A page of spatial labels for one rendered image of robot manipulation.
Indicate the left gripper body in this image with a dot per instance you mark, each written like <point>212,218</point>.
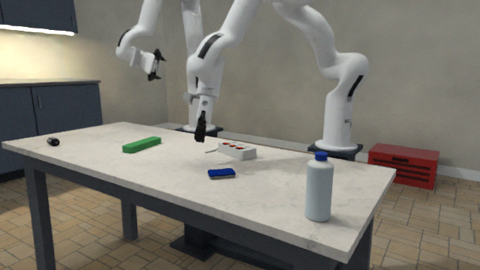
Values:
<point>206,104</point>

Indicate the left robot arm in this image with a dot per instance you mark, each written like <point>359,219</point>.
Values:
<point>350,68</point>

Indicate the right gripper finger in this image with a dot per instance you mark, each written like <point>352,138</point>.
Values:
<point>152,77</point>
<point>157,55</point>

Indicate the white power strip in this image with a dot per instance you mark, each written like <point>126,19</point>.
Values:
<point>236,149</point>

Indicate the white bottle with blue cap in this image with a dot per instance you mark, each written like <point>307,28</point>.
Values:
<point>319,183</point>

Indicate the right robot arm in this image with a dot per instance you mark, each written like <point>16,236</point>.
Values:
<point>193,29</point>

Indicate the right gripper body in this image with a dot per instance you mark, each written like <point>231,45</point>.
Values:
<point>147,65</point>

